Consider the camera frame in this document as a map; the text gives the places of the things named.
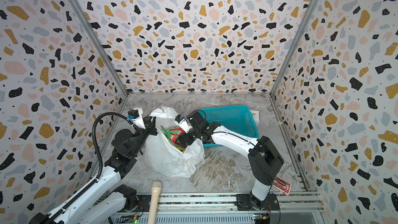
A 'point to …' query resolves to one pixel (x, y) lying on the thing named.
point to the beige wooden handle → (156, 190)
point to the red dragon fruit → (173, 133)
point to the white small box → (256, 115)
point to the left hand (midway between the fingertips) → (154, 111)
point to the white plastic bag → (163, 155)
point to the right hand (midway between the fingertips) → (177, 134)
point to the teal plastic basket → (238, 118)
